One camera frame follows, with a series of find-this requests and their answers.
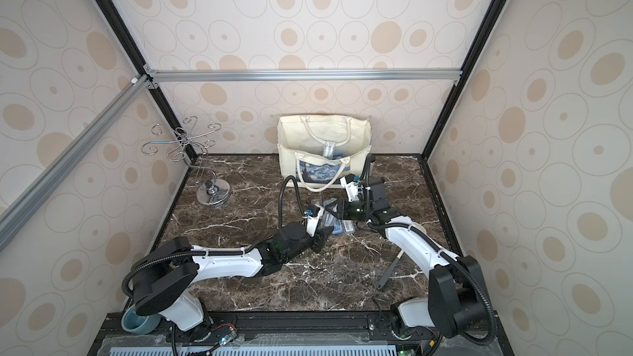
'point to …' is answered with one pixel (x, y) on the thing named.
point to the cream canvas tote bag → (321, 152)
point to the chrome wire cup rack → (213, 192)
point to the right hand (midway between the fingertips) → (337, 206)
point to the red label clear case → (349, 226)
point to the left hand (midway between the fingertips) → (335, 226)
